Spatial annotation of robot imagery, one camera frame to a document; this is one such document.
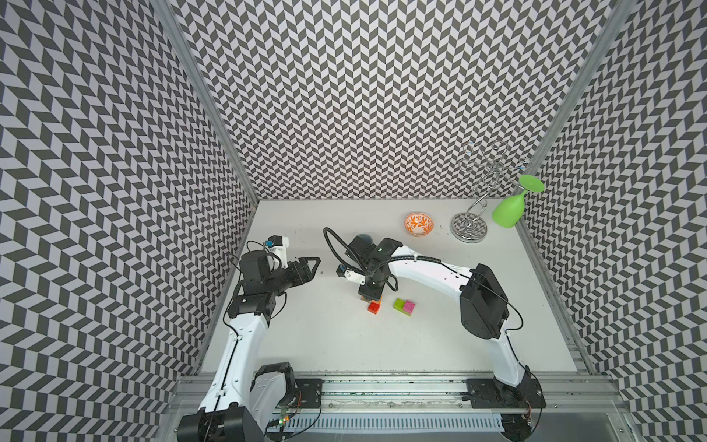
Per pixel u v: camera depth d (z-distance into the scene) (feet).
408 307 2.84
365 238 3.36
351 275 2.57
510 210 2.78
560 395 2.47
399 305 2.88
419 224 3.55
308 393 2.35
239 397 1.32
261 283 1.96
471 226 3.46
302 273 2.31
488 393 2.39
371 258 2.08
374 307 2.87
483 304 1.66
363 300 2.85
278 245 2.33
